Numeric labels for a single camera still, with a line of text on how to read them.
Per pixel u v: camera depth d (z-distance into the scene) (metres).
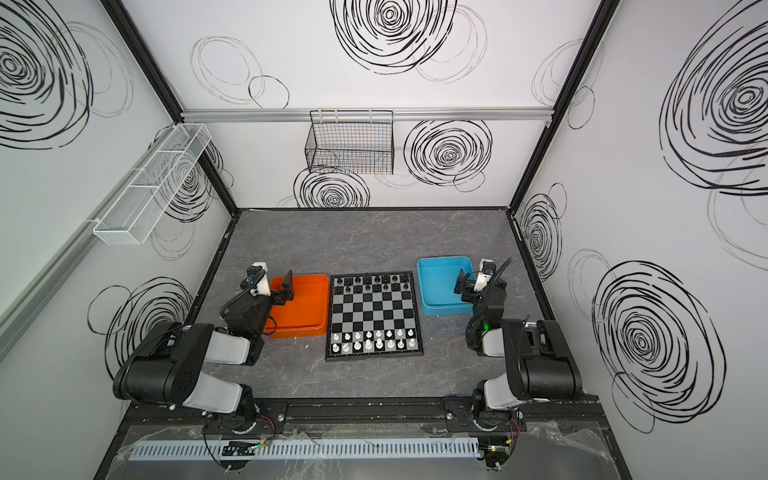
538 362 0.45
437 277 1.02
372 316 0.90
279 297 0.80
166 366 0.45
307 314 0.89
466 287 0.80
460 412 0.74
